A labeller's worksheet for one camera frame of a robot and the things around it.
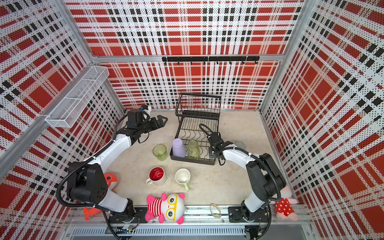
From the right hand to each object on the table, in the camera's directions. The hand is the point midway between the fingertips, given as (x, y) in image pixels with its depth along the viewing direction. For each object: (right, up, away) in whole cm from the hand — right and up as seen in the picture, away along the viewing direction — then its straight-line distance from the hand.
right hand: (215, 153), depth 91 cm
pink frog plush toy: (+32, -23, -20) cm, 44 cm away
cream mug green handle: (-20, -12, -8) cm, 24 cm away
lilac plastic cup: (-22, +3, -6) cm, 23 cm away
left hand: (-32, +19, -5) cm, 37 cm away
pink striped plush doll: (-23, -22, -23) cm, 39 cm away
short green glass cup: (-34, +2, -2) cm, 34 cm away
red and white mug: (-34, -12, -7) cm, 37 cm away
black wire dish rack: (-16, +30, +27) cm, 43 cm away
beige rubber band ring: (-1, -28, -19) cm, 33 cm away
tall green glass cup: (-13, +3, -8) cm, 16 cm away
